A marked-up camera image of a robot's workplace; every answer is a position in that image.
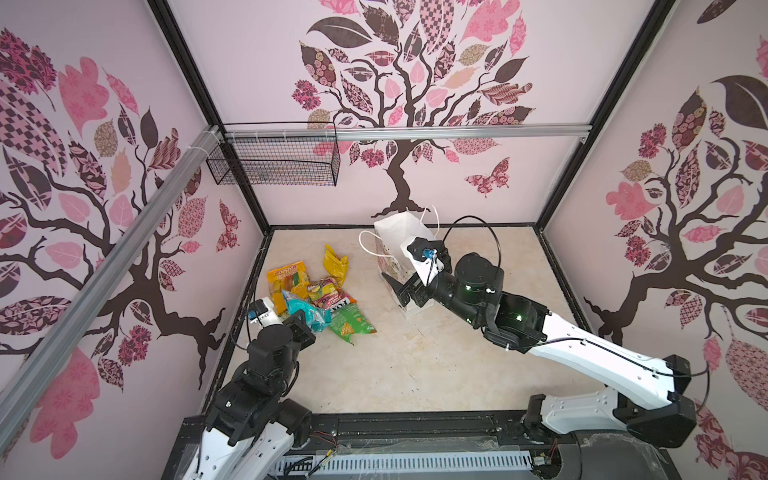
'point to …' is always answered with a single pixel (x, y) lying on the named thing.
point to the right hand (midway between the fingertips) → (403, 252)
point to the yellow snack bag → (335, 266)
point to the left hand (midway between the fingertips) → (305, 318)
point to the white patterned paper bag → (391, 233)
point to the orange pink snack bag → (326, 293)
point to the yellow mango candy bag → (291, 278)
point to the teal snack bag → (317, 318)
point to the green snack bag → (348, 320)
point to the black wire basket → (275, 161)
